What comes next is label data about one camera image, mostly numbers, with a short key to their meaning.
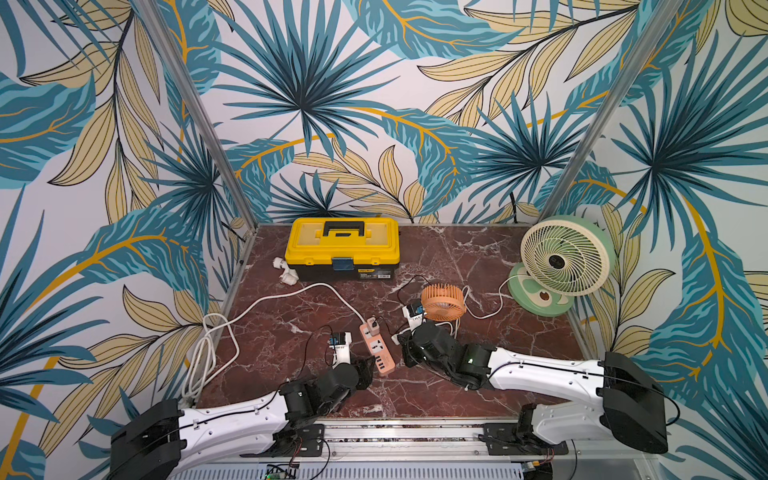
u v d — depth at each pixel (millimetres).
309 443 733
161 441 427
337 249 913
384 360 837
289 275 1005
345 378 621
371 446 733
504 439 731
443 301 850
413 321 702
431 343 584
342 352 721
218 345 889
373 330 858
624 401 415
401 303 978
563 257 812
